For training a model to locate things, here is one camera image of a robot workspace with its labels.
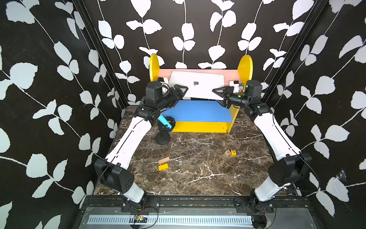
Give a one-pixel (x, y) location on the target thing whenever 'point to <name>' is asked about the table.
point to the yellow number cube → (233, 153)
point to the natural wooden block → (163, 160)
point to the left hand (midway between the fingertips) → (186, 89)
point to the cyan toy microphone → (164, 121)
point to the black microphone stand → (164, 138)
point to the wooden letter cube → (227, 153)
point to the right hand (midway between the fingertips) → (211, 91)
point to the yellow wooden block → (163, 167)
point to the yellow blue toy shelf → (202, 116)
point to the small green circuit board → (140, 219)
